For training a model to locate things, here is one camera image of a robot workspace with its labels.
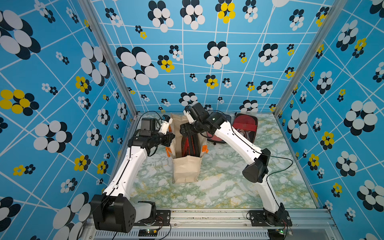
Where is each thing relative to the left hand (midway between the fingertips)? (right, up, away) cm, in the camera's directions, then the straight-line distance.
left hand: (175, 134), depth 80 cm
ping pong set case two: (+48, +5, +29) cm, 56 cm away
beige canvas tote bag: (+6, -18, -5) cm, 19 cm away
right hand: (+7, +3, +2) cm, 8 cm away
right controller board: (+50, -48, -9) cm, 69 cm away
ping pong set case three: (+9, -7, +3) cm, 11 cm away
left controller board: (-12, -48, -7) cm, 50 cm away
